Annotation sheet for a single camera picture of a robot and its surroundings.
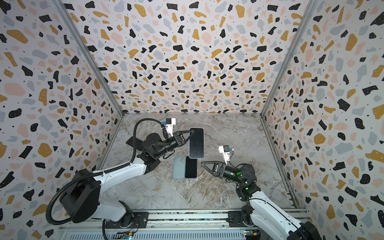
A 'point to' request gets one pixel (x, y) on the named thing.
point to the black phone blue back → (190, 168)
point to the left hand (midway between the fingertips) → (194, 131)
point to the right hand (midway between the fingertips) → (201, 166)
